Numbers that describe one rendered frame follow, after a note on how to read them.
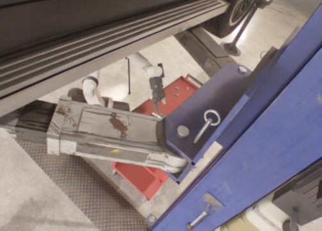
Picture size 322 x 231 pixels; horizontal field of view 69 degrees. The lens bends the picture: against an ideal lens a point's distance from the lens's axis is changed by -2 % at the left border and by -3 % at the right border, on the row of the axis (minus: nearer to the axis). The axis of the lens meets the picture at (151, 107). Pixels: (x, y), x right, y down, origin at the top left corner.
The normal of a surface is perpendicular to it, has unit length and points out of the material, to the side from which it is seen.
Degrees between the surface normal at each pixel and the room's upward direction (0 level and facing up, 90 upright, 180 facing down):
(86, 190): 0
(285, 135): 90
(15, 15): 96
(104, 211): 0
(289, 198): 90
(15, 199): 0
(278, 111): 90
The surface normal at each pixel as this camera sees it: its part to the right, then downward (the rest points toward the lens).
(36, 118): 0.29, -0.66
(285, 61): -0.59, 0.45
